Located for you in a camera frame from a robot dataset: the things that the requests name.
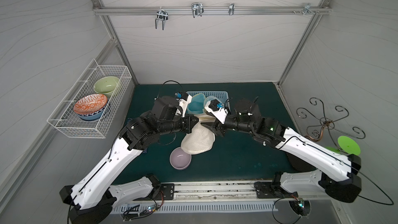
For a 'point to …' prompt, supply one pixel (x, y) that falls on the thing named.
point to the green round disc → (348, 145)
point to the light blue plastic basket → (223, 95)
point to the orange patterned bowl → (90, 103)
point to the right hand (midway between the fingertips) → (204, 116)
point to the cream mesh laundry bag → (201, 138)
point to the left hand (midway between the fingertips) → (198, 121)
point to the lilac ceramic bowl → (180, 159)
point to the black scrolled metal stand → (329, 123)
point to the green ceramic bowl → (105, 85)
